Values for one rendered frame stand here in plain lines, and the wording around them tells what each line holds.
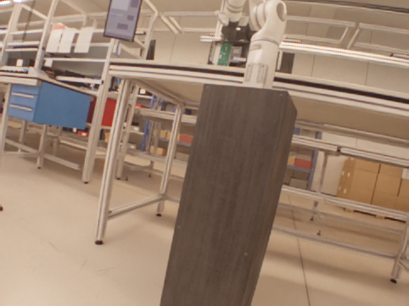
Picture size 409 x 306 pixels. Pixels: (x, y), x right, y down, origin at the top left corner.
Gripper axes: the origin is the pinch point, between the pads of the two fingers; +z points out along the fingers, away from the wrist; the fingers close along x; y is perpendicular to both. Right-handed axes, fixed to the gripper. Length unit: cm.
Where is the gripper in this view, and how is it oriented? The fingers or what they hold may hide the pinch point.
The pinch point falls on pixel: (221, 45)
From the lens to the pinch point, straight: 126.6
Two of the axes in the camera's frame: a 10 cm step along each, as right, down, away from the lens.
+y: 8.6, -4.3, 2.6
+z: -1.0, 3.5, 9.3
